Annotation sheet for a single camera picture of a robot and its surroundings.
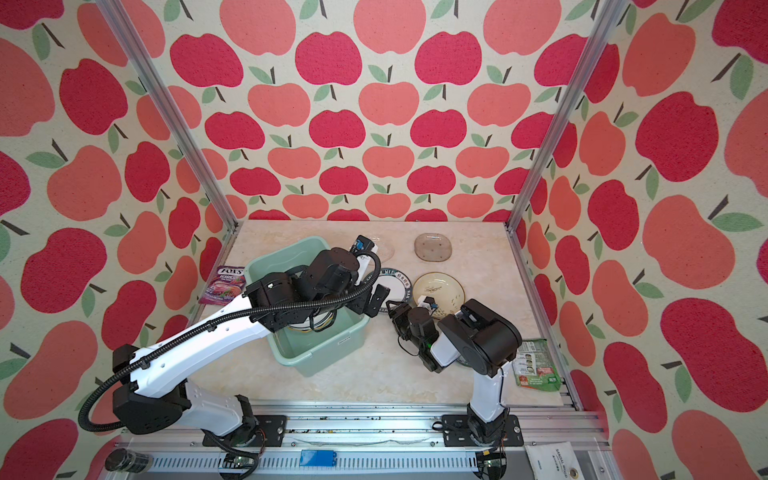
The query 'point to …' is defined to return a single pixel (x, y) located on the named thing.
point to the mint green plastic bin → (303, 350)
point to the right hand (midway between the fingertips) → (391, 305)
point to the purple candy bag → (226, 284)
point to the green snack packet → (534, 366)
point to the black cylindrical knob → (121, 459)
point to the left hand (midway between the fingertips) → (379, 286)
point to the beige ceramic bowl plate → (446, 292)
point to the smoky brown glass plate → (433, 247)
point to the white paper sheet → (554, 461)
